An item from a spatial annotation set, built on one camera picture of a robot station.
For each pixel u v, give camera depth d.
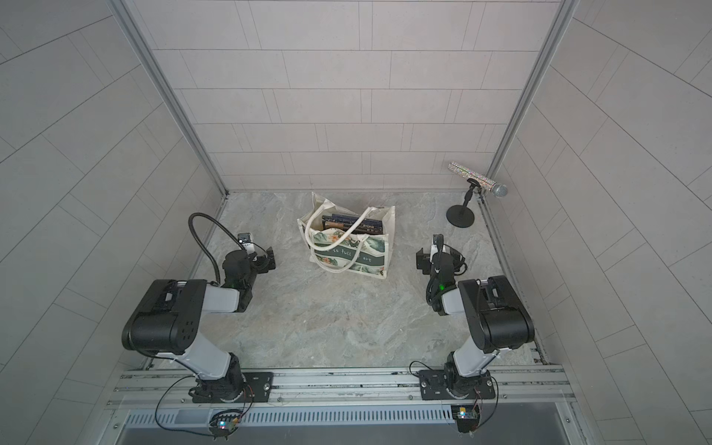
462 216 1.08
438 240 0.79
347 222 0.89
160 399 0.69
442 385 0.72
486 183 0.89
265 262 0.78
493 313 0.46
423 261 0.84
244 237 0.79
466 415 0.68
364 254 0.82
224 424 0.64
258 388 0.71
